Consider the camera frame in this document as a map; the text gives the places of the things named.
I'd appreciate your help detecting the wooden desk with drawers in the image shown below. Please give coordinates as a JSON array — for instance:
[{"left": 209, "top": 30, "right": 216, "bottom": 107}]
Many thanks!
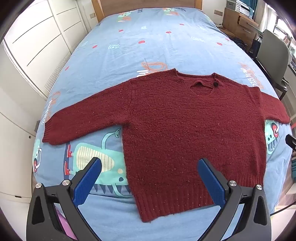
[{"left": 222, "top": 7, "right": 264, "bottom": 39}]

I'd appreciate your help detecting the pink object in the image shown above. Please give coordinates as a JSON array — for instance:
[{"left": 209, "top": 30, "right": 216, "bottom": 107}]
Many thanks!
[{"left": 56, "top": 209, "right": 78, "bottom": 241}]

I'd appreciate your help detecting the grey chair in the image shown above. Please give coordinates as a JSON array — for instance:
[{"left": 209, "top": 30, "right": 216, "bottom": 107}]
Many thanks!
[{"left": 255, "top": 29, "right": 293, "bottom": 100}]

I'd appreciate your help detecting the wooden headboard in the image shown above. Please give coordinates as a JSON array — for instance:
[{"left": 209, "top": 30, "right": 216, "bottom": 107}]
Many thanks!
[{"left": 91, "top": 0, "right": 203, "bottom": 24}]

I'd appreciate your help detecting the bed with blue cartoon sheet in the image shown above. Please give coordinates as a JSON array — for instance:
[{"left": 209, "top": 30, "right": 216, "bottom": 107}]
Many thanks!
[{"left": 32, "top": 8, "right": 294, "bottom": 241}]

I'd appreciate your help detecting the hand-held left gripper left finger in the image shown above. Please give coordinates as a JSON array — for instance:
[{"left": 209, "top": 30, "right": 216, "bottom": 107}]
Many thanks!
[{"left": 26, "top": 157, "right": 102, "bottom": 241}]

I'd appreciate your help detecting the black backpack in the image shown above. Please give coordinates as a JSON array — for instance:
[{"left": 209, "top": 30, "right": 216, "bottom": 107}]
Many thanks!
[{"left": 233, "top": 37, "right": 248, "bottom": 51}]

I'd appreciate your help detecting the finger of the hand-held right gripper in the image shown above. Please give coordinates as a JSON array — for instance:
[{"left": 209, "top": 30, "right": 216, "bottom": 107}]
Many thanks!
[{"left": 285, "top": 134, "right": 296, "bottom": 151}]

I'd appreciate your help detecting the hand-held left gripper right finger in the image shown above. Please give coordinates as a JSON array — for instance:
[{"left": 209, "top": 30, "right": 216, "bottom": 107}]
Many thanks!
[{"left": 197, "top": 158, "right": 272, "bottom": 241}]

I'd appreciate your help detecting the white wardrobe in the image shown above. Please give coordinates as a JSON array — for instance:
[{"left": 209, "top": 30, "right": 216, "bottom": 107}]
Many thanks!
[{"left": 0, "top": 0, "right": 97, "bottom": 200}]

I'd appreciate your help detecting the black cable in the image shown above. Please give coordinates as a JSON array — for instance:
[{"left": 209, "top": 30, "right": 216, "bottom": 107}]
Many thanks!
[{"left": 270, "top": 203, "right": 296, "bottom": 217}]

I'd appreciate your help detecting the dark red knitted sweater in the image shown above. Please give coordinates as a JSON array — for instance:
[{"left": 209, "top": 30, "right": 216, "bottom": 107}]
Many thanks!
[{"left": 42, "top": 68, "right": 290, "bottom": 223}]

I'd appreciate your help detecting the white printer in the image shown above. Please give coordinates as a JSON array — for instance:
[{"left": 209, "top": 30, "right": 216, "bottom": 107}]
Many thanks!
[{"left": 225, "top": 0, "right": 252, "bottom": 15}]

